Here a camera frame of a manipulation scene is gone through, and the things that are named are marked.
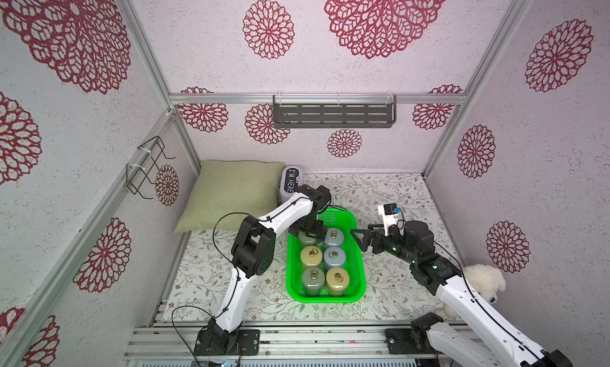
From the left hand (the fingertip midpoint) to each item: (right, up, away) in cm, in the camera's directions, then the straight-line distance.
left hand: (308, 237), depth 91 cm
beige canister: (+1, -5, -8) cm, 10 cm away
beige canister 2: (+10, -11, -14) cm, 20 cm away
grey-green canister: (-1, -1, -2) cm, 2 cm away
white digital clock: (-7, +25, +15) cm, 30 cm away
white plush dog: (+50, -8, -25) cm, 56 cm away
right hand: (+16, +6, -16) cm, 24 cm away
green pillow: (-34, +18, +6) cm, 39 cm away
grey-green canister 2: (+1, -11, -14) cm, 18 cm away
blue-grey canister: (+10, +1, -4) cm, 11 cm away
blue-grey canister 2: (+9, -5, -8) cm, 13 cm away
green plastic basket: (+15, +7, +1) cm, 16 cm away
